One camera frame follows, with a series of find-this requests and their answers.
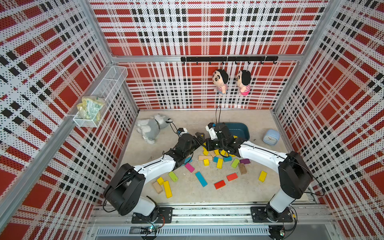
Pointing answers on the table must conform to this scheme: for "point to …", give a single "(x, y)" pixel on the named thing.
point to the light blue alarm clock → (271, 137)
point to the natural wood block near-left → (158, 187)
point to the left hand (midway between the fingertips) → (203, 137)
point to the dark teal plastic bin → (239, 129)
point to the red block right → (232, 176)
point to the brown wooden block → (242, 168)
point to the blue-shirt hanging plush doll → (220, 77)
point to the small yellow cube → (206, 162)
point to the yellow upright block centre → (219, 164)
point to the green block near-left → (173, 176)
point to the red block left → (219, 184)
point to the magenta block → (190, 167)
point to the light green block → (235, 164)
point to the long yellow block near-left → (168, 189)
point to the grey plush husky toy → (149, 128)
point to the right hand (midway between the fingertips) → (205, 143)
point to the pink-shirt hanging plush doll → (243, 78)
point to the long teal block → (201, 179)
